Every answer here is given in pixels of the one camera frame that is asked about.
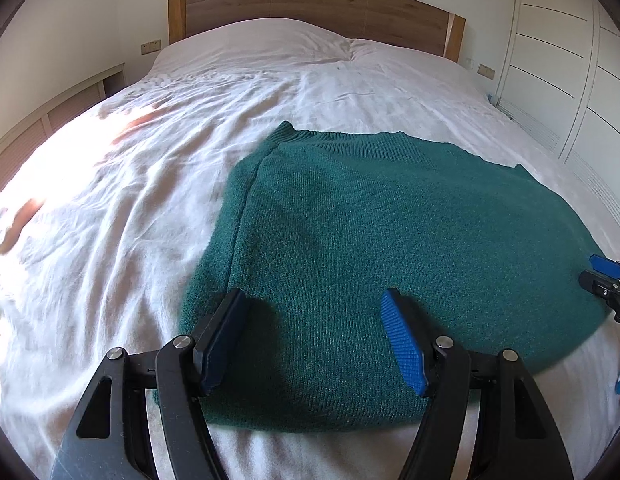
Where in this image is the low louvered radiator cabinet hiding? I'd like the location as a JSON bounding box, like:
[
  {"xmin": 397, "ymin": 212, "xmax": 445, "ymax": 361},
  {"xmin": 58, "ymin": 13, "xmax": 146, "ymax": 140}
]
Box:
[{"xmin": 0, "ymin": 63, "xmax": 125, "ymax": 192}]

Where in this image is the white bed sheet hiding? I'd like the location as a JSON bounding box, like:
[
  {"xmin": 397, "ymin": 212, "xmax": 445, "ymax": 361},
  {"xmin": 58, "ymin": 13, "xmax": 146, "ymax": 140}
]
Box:
[{"xmin": 0, "ymin": 18, "xmax": 620, "ymax": 479}]

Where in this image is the wooden headboard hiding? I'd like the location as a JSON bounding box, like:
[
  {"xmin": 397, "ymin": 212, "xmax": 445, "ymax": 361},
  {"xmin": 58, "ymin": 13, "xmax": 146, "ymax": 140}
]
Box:
[{"xmin": 168, "ymin": 0, "xmax": 465, "ymax": 63}]

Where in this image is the white louvered wardrobe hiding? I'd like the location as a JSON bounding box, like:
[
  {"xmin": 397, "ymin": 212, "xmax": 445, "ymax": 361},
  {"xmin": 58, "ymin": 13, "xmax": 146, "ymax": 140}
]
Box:
[{"xmin": 493, "ymin": 0, "xmax": 620, "ymax": 227}]

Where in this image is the beige wall switch plate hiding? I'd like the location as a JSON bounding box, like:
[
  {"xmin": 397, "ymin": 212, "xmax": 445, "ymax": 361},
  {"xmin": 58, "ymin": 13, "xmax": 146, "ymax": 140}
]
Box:
[{"xmin": 477, "ymin": 64, "xmax": 496, "ymax": 80}]

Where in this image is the dark green knit sweater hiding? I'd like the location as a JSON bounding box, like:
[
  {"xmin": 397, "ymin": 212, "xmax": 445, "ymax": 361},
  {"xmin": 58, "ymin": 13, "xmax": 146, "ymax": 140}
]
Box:
[{"xmin": 180, "ymin": 123, "xmax": 607, "ymax": 432}]

